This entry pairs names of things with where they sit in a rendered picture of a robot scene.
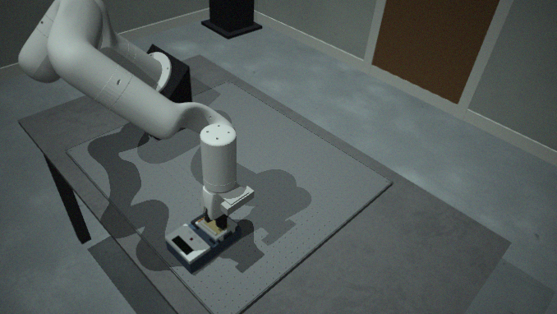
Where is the dark blue and white dock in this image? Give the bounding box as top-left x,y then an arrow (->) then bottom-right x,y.
165,213 -> 242,273

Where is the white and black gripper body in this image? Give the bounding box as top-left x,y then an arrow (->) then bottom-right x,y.
200,185 -> 224,220

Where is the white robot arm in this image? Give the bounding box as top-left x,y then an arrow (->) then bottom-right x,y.
18,0 -> 254,216

